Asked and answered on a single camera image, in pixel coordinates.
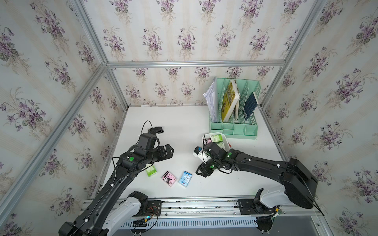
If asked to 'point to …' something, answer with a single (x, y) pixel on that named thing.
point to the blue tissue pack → (185, 179)
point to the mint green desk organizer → (236, 126)
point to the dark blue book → (250, 105)
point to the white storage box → (206, 139)
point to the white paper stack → (211, 97)
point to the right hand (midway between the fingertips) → (200, 169)
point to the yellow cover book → (231, 97)
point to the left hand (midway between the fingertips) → (169, 153)
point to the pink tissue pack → (169, 178)
